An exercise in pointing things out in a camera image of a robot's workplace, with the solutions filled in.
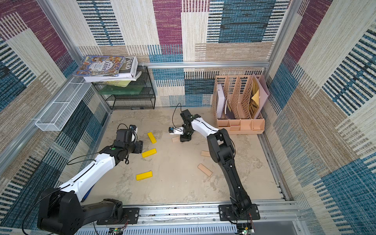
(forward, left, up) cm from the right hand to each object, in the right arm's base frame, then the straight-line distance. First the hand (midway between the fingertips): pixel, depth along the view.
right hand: (182, 134), depth 104 cm
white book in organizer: (+14, -26, +17) cm, 34 cm away
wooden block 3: (-25, -13, 0) cm, 29 cm away
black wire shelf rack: (+28, +35, +13) cm, 47 cm away
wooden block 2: (-15, -15, 0) cm, 21 cm away
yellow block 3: (-28, +22, -1) cm, 36 cm away
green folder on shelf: (+20, +33, +24) cm, 46 cm away
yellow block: (-3, +21, 0) cm, 21 cm away
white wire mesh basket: (-8, +59, +34) cm, 68 cm away
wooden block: (-5, +4, +2) cm, 7 cm away
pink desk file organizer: (+20, -40, +12) cm, 46 cm away
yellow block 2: (-14, +21, 0) cm, 25 cm away
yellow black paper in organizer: (+12, -49, +16) cm, 53 cm away
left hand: (-13, +26, +12) cm, 31 cm away
